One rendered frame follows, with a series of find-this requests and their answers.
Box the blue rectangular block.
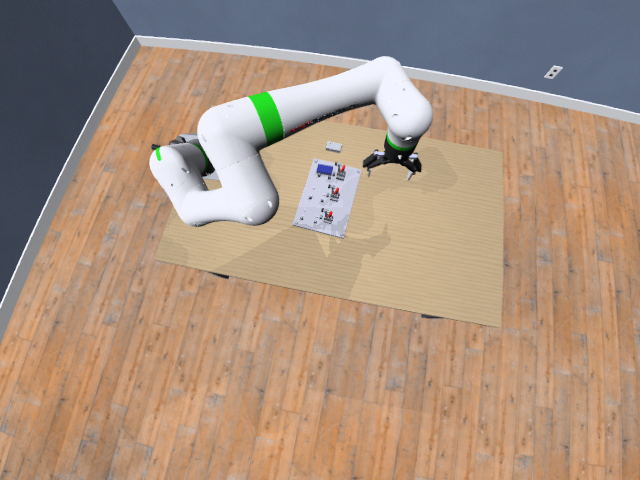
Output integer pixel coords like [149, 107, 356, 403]
[317, 164, 333, 176]

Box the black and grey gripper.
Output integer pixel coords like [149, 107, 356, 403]
[363, 149, 422, 181]

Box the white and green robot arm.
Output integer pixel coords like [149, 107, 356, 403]
[150, 57, 433, 227]

